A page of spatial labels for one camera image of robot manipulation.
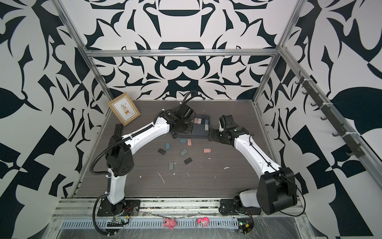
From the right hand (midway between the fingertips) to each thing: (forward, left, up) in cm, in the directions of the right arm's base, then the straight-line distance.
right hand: (215, 134), depth 86 cm
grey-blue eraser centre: (-4, +18, -13) cm, 23 cm away
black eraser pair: (-4, +32, -13) cm, 35 cm away
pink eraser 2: (-4, +4, -13) cm, 14 cm away
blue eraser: (+19, +3, -13) cm, 23 cm away
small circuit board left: (-40, +48, -9) cm, 64 cm away
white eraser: (+13, +3, -13) cm, 19 cm away
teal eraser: (+3, +19, -11) cm, 22 cm away
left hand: (+5, +15, +1) cm, 16 cm away
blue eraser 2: (0, +29, -12) cm, 31 cm away
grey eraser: (-13, +26, -12) cm, 31 cm away
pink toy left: (-41, +24, -10) cm, 48 cm away
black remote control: (+11, +63, -10) cm, 65 cm away
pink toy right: (-40, +8, -12) cm, 43 cm away
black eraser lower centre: (-10, +16, -13) cm, 23 cm away
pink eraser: (+2, +15, -12) cm, 19 cm away
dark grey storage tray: (+13, +7, -13) cm, 20 cm away
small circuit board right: (-42, -11, -15) cm, 46 cm away
